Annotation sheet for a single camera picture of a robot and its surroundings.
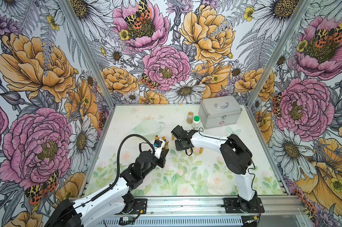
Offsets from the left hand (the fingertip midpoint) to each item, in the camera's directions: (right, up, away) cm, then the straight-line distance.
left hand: (165, 152), depth 81 cm
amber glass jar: (+16, +19, +26) cm, 36 cm away
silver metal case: (+37, +24, +22) cm, 49 cm away
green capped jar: (+20, +16, +19) cm, 32 cm away
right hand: (+10, -1, +14) cm, 17 cm away
